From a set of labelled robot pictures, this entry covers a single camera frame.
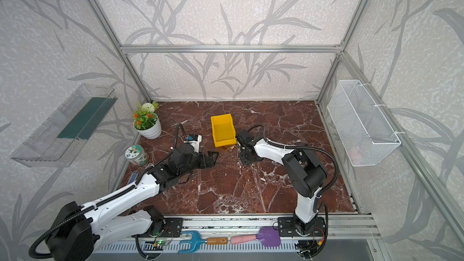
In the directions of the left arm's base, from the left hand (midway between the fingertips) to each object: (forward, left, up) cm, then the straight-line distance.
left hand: (212, 154), depth 81 cm
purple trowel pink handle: (-30, -25, -12) cm, 41 cm away
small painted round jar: (+3, +38, -6) cm, 38 cm away
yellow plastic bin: (+17, -4, -6) cm, 18 cm away
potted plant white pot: (+16, +35, -7) cm, 39 cm away
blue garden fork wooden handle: (-31, +4, -11) cm, 33 cm away
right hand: (+5, -16, -13) cm, 21 cm away
